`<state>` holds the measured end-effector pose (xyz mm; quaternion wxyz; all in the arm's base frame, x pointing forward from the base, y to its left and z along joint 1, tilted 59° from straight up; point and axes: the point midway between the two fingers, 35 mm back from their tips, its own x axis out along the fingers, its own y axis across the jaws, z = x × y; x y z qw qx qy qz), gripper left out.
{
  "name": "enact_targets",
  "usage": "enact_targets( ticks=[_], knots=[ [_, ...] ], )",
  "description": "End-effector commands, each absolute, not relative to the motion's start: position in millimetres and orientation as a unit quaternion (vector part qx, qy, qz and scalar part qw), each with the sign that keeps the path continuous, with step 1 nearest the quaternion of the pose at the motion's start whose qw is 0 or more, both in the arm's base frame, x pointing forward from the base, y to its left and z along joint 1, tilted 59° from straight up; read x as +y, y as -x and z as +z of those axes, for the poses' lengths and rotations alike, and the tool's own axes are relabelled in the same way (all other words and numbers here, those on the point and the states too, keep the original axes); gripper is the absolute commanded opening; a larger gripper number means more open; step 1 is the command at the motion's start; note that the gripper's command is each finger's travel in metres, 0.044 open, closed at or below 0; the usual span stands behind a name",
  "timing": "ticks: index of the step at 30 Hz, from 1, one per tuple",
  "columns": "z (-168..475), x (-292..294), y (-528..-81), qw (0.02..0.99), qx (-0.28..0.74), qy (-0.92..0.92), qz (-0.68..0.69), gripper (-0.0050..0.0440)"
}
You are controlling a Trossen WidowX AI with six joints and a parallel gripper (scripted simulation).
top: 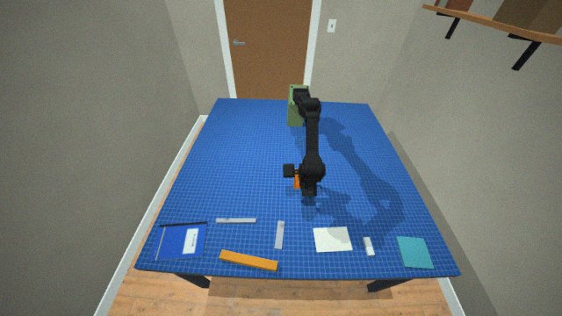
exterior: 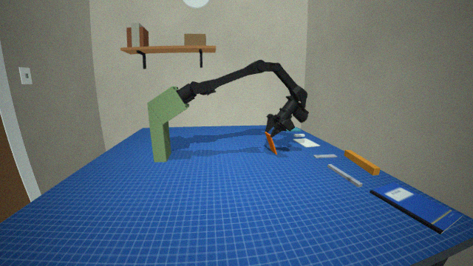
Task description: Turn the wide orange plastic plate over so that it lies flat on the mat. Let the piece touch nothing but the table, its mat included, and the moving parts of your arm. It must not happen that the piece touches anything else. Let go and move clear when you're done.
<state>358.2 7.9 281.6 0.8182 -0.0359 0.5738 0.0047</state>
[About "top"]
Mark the white square plate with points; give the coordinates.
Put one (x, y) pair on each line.
(331, 239)

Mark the teal flat plate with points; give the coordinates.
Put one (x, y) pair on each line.
(414, 253)

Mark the blue work mat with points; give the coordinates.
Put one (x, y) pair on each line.
(235, 170)

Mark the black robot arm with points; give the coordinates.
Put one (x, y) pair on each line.
(312, 169)

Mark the blue notebook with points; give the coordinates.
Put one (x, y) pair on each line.
(179, 241)

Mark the grey flat bar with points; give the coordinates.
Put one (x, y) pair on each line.
(241, 220)

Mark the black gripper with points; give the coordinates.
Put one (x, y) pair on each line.
(290, 171)

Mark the white rectangular bar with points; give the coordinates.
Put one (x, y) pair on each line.
(368, 246)

